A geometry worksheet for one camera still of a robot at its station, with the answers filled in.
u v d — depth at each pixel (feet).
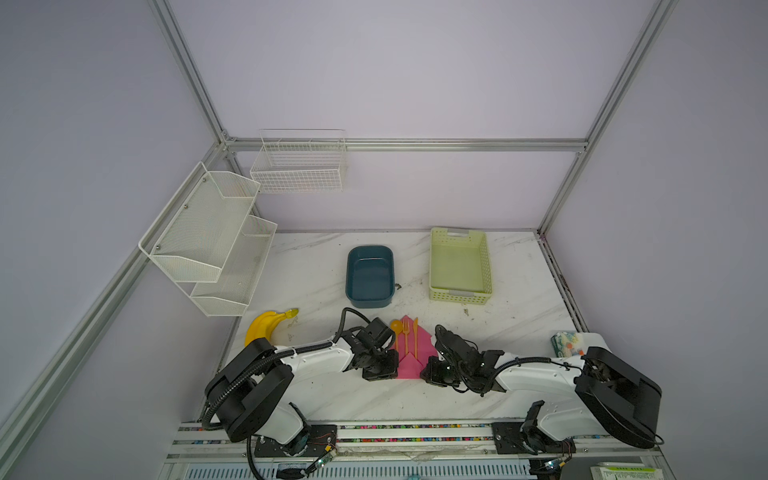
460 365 2.17
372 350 2.30
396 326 3.05
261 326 2.91
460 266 3.64
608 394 1.42
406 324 3.06
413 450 2.40
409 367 2.77
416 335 3.00
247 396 1.41
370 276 3.40
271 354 1.56
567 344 2.77
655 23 2.27
